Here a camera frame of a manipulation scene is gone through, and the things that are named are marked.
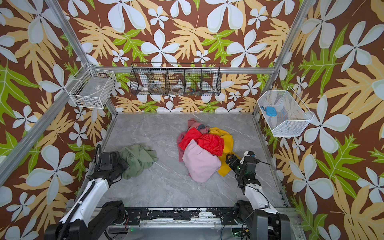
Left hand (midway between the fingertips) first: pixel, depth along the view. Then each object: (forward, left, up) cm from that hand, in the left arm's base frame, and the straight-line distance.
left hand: (125, 161), depth 86 cm
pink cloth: (-3, -45, +3) cm, 45 cm away
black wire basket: (+47, -28, +25) cm, 60 cm away
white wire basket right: (+20, -92, +21) cm, 97 cm away
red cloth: (+9, -52, +5) cm, 53 cm away
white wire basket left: (+34, +21, +27) cm, 48 cm away
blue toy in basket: (+23, -85, +20) cm, 91 cm away
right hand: (+3, -62, 0) cm, 62 cm away
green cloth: (+2, -8, 0) cm, 8 cm away
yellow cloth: (+10, -63, -2) cm, 64 cm away
